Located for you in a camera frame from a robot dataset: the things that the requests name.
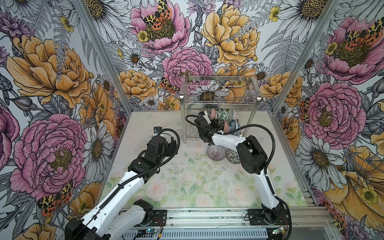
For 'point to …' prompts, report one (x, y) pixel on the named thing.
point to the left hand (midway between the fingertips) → (166, 146)
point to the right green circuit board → (280, 230)
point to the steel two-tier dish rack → (199, 93)
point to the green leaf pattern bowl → (222, 114)
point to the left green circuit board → (147, 233)
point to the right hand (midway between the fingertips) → (218, 123)
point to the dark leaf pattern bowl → (227, 128)
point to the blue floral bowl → (232, 126)
